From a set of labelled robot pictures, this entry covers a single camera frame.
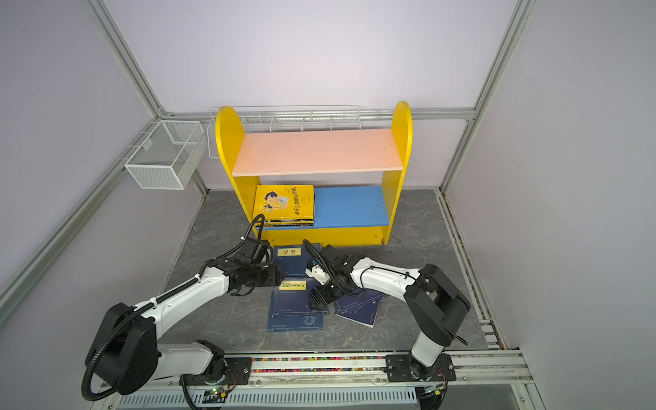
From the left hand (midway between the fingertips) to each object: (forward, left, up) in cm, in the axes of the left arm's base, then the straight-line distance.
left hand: (275, 278), depth 86 cm
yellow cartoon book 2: (+16, -5, +10) cm, 19 cm away
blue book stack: (-5, -5, -6) cm, 9 cm away
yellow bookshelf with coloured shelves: (+30, -16, +12) cm, 36 cm away
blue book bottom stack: (-12, -6, -6) cm, 15 cm away
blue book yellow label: (+10, -5, -5) cm, 12 cm away
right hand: (-7, -14, -3) cm, 16 cm away
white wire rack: (+50, -2, +30) cm, 58 cm away
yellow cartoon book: (+22, -4, +13) cm, 26 cm away
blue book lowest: (-10, -28, -5) cm, 30 cm away
